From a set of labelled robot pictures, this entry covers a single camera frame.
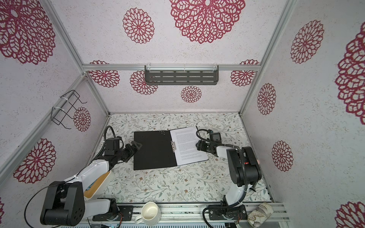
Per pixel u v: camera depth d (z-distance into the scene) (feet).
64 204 1.36
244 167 1.46
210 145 2.74
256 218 2.27
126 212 2.40
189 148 3.30
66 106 2.62
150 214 2.41
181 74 3.12
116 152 2.35
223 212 2.23
